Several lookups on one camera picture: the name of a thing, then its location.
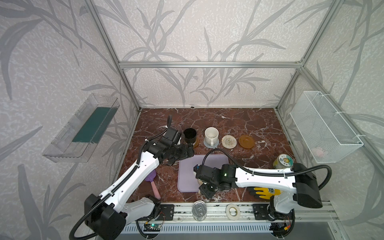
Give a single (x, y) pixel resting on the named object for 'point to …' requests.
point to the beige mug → (200, 182)
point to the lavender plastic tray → (187, 181)
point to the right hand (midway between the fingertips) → (203, 185)
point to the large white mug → (211, 136)
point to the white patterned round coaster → (229, 141)
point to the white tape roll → (232, 218)
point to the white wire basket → (328, 136)
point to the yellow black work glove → (259, 193)
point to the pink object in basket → (317, 151)
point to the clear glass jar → (199, 210)
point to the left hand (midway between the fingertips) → (191, 150)
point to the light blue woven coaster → (209, 146)
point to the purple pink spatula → (150, 178)
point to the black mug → (190, 135)
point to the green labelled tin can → (283, 161)
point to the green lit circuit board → (152, 227)
